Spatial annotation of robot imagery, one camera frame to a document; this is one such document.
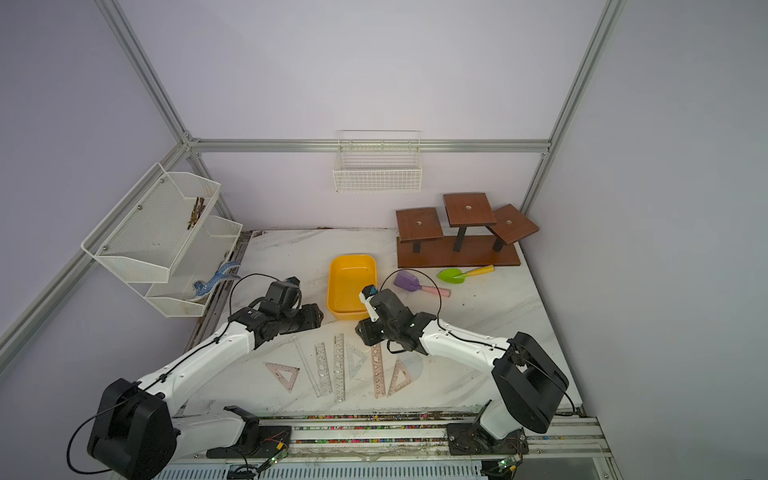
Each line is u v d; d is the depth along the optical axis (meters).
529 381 0.43
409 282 1.05
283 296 0.65
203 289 0.82
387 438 0.75
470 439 0.73
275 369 0.86
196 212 0.80
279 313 0.65
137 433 0.39
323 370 0.86
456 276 1.07
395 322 0.64
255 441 0.70
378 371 0.86
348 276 1.07
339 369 0.86
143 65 0.75
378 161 0.96
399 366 0.86
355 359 0.88
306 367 0.86
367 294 0.75
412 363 0.87
